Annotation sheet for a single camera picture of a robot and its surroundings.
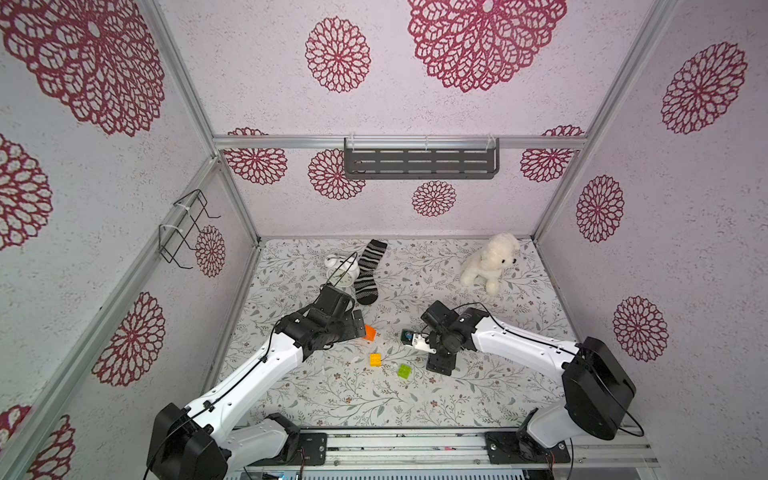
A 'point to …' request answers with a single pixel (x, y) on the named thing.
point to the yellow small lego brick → (376, 360)
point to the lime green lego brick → (404, 371)
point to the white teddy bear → (499, 254)
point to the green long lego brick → (406, 335)
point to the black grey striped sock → (366, 291)
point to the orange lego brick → (370, 333)
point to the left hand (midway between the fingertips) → (348, 328)
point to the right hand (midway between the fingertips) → (432, 349)
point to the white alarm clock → (341, 271)
